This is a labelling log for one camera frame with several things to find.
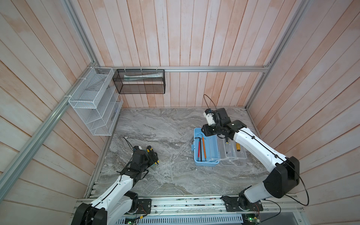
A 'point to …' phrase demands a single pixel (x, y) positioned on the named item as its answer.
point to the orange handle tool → (204, 148)
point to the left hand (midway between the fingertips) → (152, 159)
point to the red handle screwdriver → (198, 150)
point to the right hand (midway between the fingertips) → (203, 128)
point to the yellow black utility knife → (153, 155)
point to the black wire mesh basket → (140, 81)
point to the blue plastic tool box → (211, 151)
